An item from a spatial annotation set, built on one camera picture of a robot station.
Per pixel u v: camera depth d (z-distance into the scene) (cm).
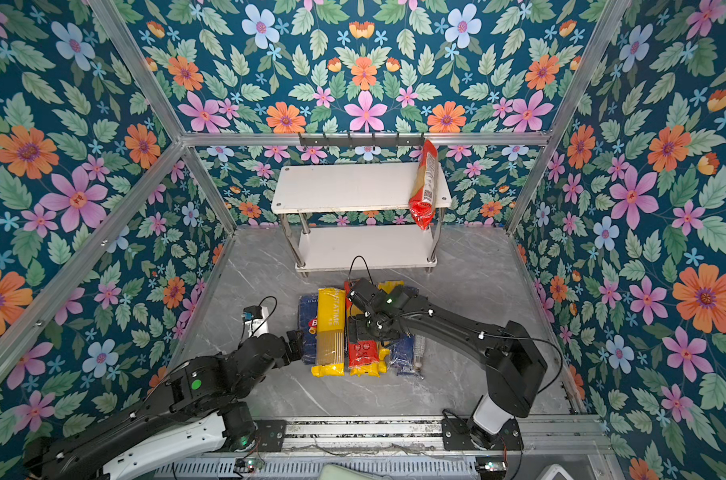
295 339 63
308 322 88
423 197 75
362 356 79
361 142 93
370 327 68
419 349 86
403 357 80
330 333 83
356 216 119
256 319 62
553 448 75
